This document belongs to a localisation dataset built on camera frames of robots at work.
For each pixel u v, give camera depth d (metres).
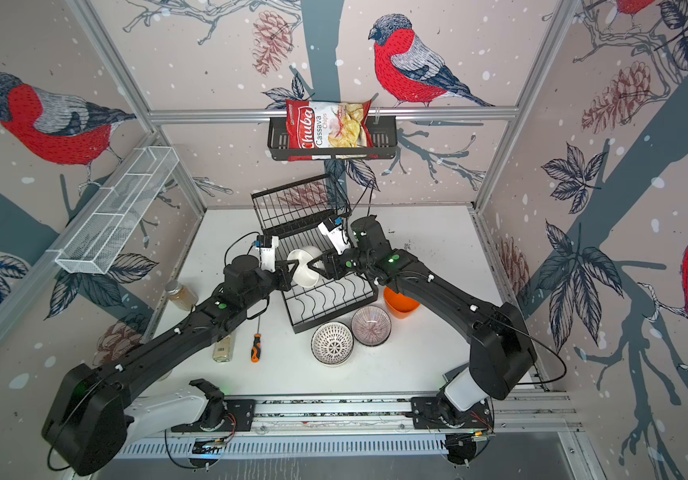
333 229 0.68
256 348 0.83
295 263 0.80
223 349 0.81
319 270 0.72
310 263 0.73
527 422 0.73
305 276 0.81
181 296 0.88
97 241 0.71
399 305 0.91
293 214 0.93
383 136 0.95
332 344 0.81
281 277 0.71
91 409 0.40
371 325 0.86
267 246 0.70
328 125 0.88
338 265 0.68
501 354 0.42
